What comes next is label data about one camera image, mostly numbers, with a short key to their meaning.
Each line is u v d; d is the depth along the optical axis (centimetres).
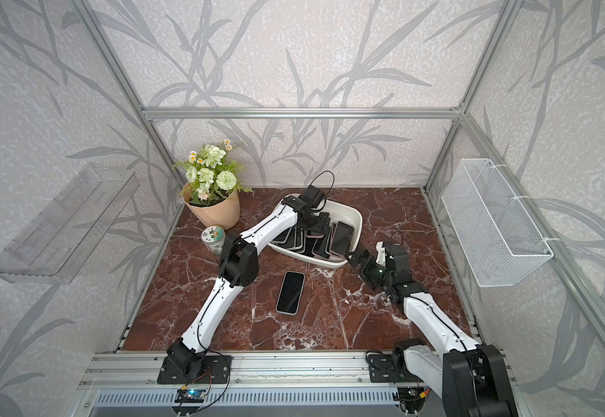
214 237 94
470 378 40
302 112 94
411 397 72
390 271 66
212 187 86
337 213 106
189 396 71
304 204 79
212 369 74
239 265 64
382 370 73
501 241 59
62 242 68
